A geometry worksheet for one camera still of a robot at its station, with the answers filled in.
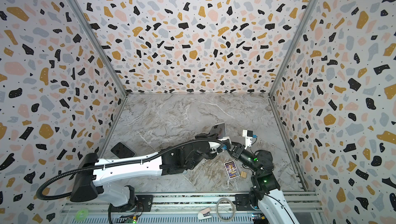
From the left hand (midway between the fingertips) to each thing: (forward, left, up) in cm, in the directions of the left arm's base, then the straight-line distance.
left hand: (216, 131), depth 66 cm
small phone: (+12, -3, -18) cm, 21 cm away
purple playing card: (-8, -10, -28) cm, 31 cm away
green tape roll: (-26, +61, -28) cm, 73 cm away
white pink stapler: (-27, +5, -27) cm, 39 cm away
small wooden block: (-10, -15, -28) cm, 34 cm away
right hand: (-3, -2, -5) cm, 6 cm away
